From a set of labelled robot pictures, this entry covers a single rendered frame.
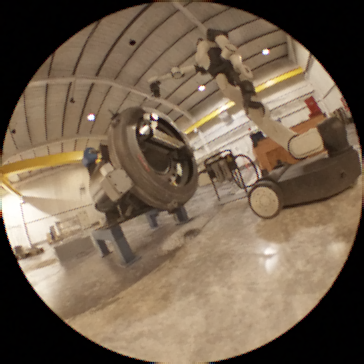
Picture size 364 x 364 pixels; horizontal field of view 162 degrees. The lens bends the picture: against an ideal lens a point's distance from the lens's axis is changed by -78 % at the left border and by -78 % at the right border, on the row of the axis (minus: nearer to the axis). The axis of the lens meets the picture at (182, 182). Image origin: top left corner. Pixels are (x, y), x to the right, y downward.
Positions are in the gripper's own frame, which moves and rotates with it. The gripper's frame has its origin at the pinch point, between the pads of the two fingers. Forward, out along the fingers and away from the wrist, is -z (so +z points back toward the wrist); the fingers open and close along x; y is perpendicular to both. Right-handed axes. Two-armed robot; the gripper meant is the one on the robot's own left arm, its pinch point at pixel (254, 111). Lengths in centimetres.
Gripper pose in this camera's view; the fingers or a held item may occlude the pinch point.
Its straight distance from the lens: 75.3
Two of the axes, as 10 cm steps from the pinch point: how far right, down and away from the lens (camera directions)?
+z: -0.9, -9.9, -0.7
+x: -9.9, 1.0, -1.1
